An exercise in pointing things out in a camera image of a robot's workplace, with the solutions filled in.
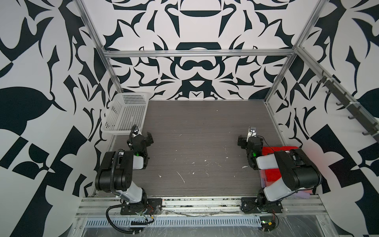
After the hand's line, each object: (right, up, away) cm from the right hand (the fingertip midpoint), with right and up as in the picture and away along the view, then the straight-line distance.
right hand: (251, 134), depth 94 cm
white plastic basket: (-88, +16, +21) cm, 92 cm away
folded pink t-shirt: (+1, -20, -12) cm, 24 cm away
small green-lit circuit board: (-1, -39, -23) cm, 45 cm away
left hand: (-70, +1, -2) cm, 70 cm away
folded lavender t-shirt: (+20, -28, -16) cm, 38 cm away
